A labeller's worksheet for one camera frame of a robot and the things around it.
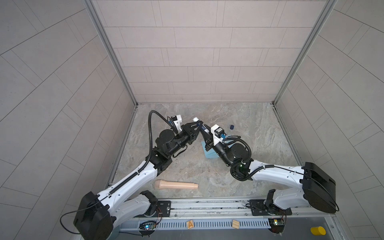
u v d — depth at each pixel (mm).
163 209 710
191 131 594
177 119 653
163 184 759
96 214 368
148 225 644
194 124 652
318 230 619
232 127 1018
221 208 723
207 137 621
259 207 703
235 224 669
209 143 597
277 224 681
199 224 678
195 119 666
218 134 535
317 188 401
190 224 666
